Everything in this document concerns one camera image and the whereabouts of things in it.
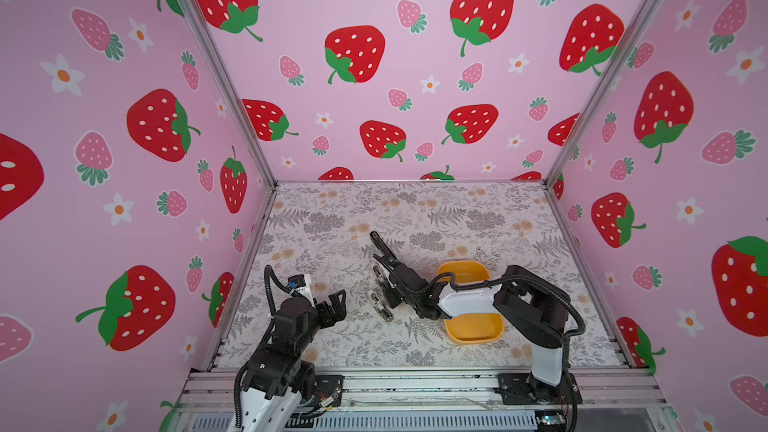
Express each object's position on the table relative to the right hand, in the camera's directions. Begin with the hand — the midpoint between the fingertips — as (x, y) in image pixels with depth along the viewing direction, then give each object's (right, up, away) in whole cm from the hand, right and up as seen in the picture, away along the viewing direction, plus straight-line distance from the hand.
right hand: (381, 284), depth 90 cm
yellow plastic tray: (+25, -9, -10) cm, 29 cm away
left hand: (-13, 0, -12) cm, 17 cm away
